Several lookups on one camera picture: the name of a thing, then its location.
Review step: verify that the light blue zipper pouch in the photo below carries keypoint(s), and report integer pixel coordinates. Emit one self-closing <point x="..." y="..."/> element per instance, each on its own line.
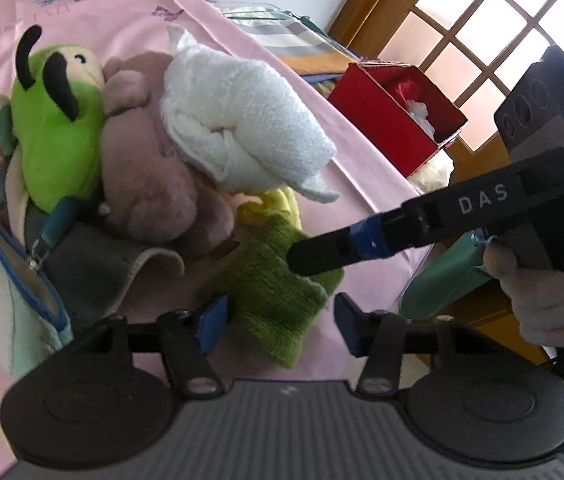
<point x="34" y="323"/>

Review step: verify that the green plush bird toy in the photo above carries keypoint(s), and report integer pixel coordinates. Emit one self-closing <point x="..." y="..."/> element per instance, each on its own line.
<point x="58" y="117"/>

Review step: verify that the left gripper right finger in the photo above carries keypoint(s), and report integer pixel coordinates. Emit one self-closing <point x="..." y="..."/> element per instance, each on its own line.
<point x="377" y="336"/>

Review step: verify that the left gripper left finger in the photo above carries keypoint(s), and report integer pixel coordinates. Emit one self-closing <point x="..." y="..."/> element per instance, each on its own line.
<point x="186" y="339"/>

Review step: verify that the grey beige fabric piece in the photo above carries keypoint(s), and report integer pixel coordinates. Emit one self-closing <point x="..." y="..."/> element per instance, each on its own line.
<point x="90" y="266"/>

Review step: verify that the yellow cloth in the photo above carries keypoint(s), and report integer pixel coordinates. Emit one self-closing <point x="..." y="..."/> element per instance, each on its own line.
<point x="280" y="202"/>

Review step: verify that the red cardboard box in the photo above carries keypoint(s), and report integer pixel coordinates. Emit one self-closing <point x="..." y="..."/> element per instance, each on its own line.
<point x="402" y="112"/>

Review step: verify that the mauve teddy bear plush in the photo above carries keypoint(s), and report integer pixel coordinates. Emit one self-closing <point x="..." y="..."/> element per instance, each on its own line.
<point x="154" y="195"/>

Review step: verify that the green knitted cloth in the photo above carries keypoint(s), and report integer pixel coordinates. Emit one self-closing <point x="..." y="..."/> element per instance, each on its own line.
<point x="273" y="307"/>

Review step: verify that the white rolled towel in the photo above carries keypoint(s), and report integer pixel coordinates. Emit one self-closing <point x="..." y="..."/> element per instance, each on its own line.
<point x="241" y="122"/>

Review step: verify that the pink bed sheet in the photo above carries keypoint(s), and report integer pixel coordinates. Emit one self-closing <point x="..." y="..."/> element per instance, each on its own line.
<point x="366" y="180"/>

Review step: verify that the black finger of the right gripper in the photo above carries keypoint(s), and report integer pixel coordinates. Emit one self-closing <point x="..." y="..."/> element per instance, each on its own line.
<point x="380" y="236"/>

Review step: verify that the wooden lattice window door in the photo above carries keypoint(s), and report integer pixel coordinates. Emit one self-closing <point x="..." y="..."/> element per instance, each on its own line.
<point x="474" y="50"/>

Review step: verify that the person's right hand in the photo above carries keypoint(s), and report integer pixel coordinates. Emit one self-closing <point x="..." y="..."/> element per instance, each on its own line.
<point x="537" y="295"/>

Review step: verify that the teal fabric bag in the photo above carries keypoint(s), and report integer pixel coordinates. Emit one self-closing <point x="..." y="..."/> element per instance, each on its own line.
<point x="454" y="275"/>

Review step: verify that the striped folded blanket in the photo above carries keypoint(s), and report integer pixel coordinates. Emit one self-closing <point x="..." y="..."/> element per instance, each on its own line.
<point x="295" y="40"/>

